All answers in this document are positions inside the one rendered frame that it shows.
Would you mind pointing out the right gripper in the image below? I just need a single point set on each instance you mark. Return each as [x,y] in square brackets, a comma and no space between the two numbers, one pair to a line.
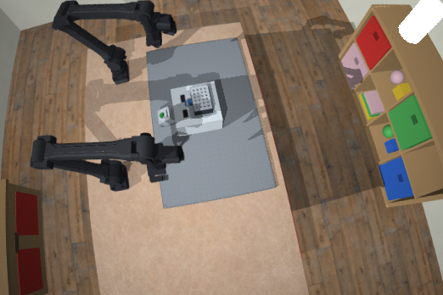
[160,174]

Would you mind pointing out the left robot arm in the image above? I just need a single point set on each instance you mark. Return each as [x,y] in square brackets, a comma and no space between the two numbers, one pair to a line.
[70,11]

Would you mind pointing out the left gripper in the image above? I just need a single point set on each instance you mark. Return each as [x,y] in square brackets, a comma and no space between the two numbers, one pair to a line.
[151,42]

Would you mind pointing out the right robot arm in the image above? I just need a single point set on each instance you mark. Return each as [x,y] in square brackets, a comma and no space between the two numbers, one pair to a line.
[72,156]

